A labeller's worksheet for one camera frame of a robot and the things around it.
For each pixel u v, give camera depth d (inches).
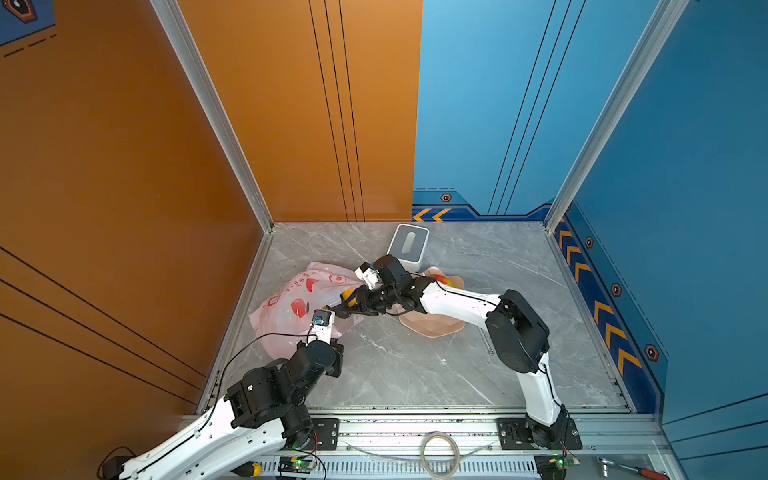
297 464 27.9
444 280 37.3
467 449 28.4
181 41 28.8
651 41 29.1
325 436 29.1
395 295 27.4
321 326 23.6
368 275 32.3
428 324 36.1
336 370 24.5
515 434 28.5
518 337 20.7
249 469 26.5
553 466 27.6
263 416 18.5
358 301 30.3
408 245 43.1
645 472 26.9
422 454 27.5
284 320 29.4
